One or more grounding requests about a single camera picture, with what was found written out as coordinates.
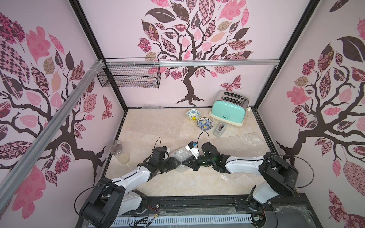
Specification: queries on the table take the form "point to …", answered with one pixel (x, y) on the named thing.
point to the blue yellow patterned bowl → (205, 123)
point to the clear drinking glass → (120, 154)
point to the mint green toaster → (229, 107)
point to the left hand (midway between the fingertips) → (179, 166)
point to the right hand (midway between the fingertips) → (183, 162)
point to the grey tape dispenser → (219, 129)
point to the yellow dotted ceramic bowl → (193, 115)
